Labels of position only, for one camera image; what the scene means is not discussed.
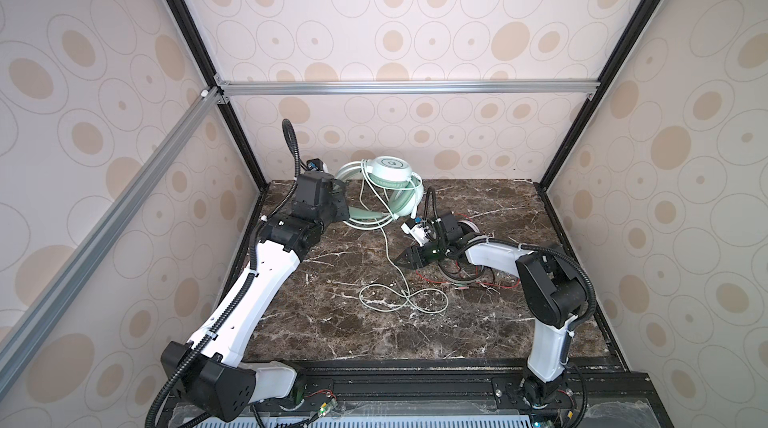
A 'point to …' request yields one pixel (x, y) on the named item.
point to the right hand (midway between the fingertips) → (401, 259)
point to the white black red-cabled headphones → (470, 227)
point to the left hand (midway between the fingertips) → (346, 192)
